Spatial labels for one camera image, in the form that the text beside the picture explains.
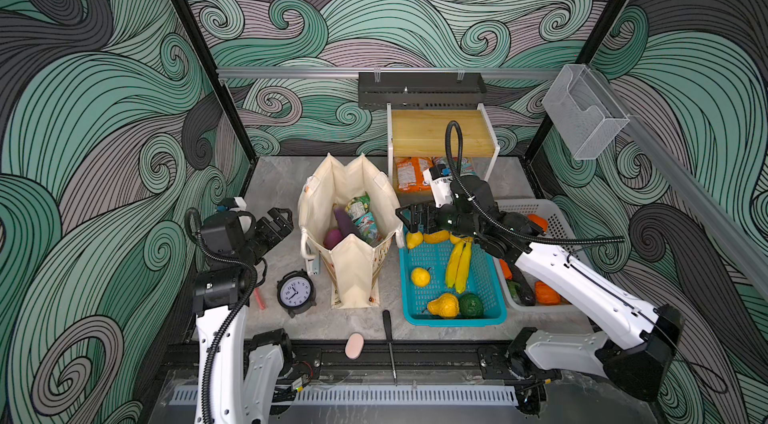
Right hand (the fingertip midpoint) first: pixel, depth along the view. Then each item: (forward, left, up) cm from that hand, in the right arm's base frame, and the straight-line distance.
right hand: (410, 209), depth 70 cm
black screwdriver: (-21, +5, -27) cm, 35 cm away
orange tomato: (+12, -45, -23) cm, 52 cm away
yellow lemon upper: (+5, -3, -24) cm, 25 cm away
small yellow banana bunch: (-3, -16, -26) cm, 30 cm away
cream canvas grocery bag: (-10, +13, -13) cm, 21 cm away
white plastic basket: (+13, -45, -21) cm, 52 cm away
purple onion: (+2, +22, -17) cm, 28 cm away
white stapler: (-4, +28, -25) cm, 37 cm away
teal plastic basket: (-9, -22, -23) cm, 33 cm away
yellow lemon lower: (-8, -4, -23) cm, 25 cm away
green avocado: (-15, -17, -23) cm, 32 cm away
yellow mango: (+6, -11, -24) cm, 27 cm away
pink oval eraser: (-25, +14, -26) cm, 38 cm away
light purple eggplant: (+5, +18, -16) cm, 24 cm away
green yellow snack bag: (+13, +15, -18) cm, 26 cm away
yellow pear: (-16, -10, -22) cm, 29 cm away
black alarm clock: (-11, +31, -26) cm, 42 cm away
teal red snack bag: (+3, +11, -15) cm, 19 cm away
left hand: (-2, +31, -1) cm, 31 cm away
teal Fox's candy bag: (+25, -21, -12) cm, 35 cm away
